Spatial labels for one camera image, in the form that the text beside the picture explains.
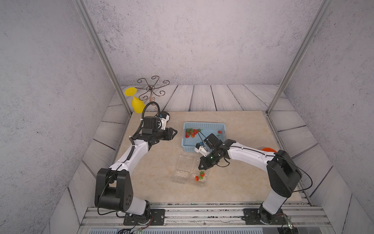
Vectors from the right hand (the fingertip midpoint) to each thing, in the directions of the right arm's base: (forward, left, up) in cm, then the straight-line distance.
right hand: (200, 168), depth 82 cm
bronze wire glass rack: (+44, +30, +24) cm, 58 cm away
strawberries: (-2, 0, -6) cm, 6 cm away
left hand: (+17, +13, +11) cm, 25 cm away
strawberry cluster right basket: (+31, -15, -8) cm, 36 cm away
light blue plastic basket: (+21, +7, -8) cm, 23 cm away
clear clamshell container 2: (+2, +3, -8) cm, 8 cm away
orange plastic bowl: (+15, -44, -5) cm, 47 cm away
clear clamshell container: (+4, +10, -9) cm, 14 cm away
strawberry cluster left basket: (+31, +5, -7) cm, 32 cm away
